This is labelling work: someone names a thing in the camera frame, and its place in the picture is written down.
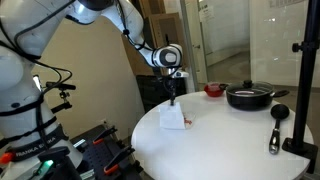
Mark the white wall outlet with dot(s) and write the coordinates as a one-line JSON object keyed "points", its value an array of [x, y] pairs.
{"points": [[105, 122]]}

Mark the black pot with lid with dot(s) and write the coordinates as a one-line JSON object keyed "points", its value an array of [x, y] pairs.
{"points": [[250, 96]]}

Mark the white printed paper notice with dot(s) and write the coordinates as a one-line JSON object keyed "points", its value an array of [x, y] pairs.
{"points": [[286, 3]]}

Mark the black storage cabinet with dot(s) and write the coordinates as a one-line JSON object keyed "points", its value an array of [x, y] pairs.
{"points": [[150, 93]]}

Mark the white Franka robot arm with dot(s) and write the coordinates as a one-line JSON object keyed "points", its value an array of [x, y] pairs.
{"points": [[20, 83]]}

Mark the large cardboard box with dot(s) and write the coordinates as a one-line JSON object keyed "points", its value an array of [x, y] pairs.
{"points": [[171, 30]]}

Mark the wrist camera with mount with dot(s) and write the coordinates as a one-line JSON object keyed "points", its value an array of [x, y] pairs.
{"points": [[180, 74]]}

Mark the red bowl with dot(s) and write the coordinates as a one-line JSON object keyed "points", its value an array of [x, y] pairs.
{"points": [[214, 90]]}

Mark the black ladle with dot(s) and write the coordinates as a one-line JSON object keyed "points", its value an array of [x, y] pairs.
{"points": [[279, 111]]}

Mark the white towel with red stripes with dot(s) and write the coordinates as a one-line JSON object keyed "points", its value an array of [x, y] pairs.
{"points": [[171, 116]]}

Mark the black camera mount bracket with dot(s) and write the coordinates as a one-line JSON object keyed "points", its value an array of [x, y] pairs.
{"points": [[61, 86]]}

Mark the small cardboard box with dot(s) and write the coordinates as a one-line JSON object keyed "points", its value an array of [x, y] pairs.
{"points": [[150, 6]]}

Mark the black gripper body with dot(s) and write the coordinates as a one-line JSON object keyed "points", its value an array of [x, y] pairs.
{"points": [[171, 84]]}

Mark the small white paper sheet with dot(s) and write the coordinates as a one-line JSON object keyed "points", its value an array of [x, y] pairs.
{"points": [[206, 13]]}

